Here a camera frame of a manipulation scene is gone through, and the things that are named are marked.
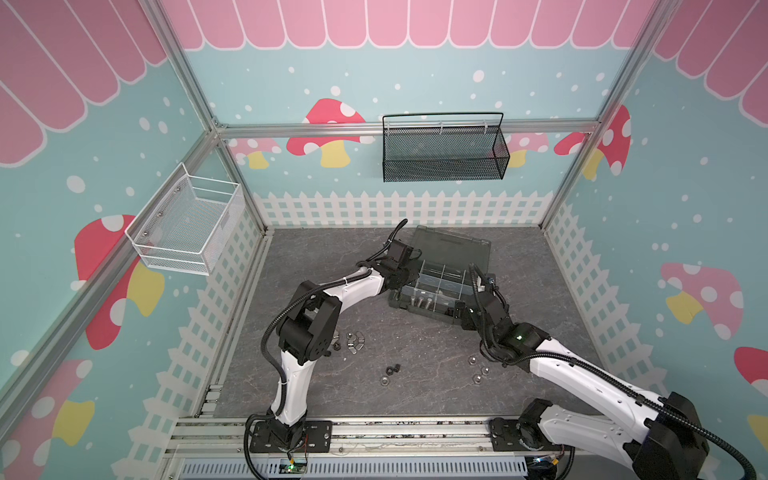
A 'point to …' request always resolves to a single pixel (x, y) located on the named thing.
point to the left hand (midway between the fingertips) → (415, 276)
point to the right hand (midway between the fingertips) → (469, 303)
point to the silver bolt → (428, 301)
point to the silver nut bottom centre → (385, 381)
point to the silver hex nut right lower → (477, 379)
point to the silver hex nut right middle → (485, 370)
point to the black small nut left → (337, 346)
